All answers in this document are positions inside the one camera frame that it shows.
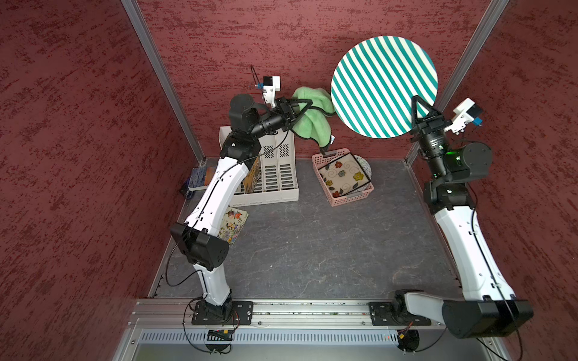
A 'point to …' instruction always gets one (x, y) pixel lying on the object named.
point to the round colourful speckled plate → (364, 165)
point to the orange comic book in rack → (252, 177)
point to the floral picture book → (233, 222)
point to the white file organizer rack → (279, 180)
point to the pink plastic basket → (322, 159)
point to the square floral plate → (343, 175)
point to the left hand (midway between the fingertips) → (312, 106)
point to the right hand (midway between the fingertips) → (404, 101)
